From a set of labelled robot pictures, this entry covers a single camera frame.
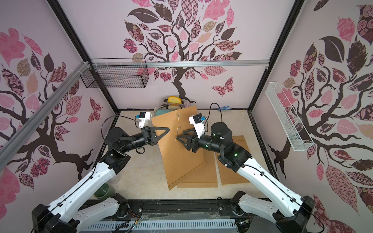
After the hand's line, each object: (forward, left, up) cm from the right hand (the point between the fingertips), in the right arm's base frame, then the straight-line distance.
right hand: (181, 137), depth 62 cm
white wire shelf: (+10, -54, -3) cm, 55 cm away
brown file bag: (-8, +2, -8) cm, 11 cm away
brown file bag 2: (-5, -13, -37) cm, 39 cm away
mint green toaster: (+35, +14, -17) cm, 41 cm away
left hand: (-1, +5, +4) cm, 6 cm away
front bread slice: (+36, +7, -17) cm, 40 cm away
